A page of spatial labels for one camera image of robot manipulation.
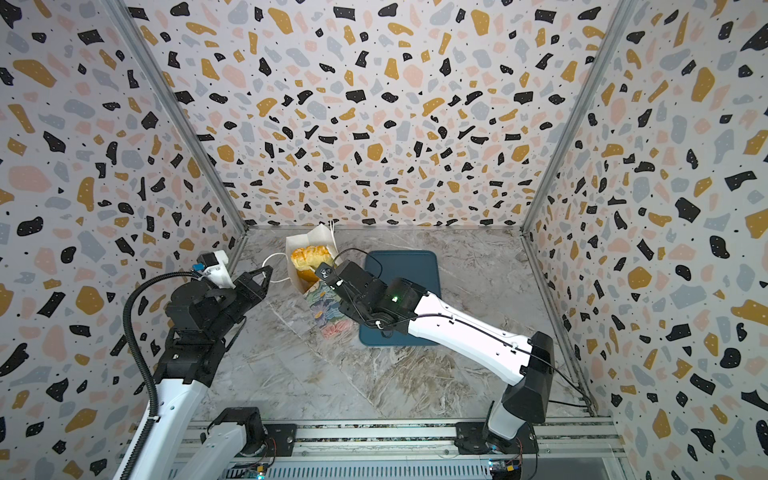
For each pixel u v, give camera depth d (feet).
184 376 1.56
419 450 2.40
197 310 1.63
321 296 2.54
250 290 1.98
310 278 2.97
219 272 2.01
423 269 3.62
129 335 1.53
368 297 1.62
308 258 2.40
